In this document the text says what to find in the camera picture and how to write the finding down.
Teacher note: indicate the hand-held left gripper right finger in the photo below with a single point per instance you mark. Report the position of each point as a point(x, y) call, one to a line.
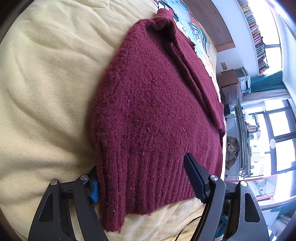
point(194, 178)

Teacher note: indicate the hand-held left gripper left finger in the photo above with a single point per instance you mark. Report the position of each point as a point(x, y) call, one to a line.
point(94, 192)

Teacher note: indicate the dark red knitted sweater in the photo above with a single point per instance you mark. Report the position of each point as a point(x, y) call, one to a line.
point(150, 104)

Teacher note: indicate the beige jacket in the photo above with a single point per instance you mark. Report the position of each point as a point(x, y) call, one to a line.
point(232, 150)

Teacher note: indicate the glass top desk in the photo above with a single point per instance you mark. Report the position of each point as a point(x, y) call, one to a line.
point(242, 139)

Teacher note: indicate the brown cardboard box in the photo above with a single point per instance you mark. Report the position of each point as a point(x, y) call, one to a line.
point(230, 85)

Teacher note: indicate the window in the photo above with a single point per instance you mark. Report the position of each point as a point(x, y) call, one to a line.
point(279, 120)

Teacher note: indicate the yellow printed blanket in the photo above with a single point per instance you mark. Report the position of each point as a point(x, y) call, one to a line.
point(46, 92)

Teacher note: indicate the white printer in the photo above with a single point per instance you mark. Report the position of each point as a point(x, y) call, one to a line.
point(242, 78)

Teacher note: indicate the teal curtain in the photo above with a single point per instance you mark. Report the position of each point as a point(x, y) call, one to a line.
point(268, 82)

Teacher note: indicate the row of books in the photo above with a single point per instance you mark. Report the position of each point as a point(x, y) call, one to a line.
point(256, 34)

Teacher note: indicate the wall socket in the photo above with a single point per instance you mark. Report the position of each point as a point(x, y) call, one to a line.
point(224, 65)

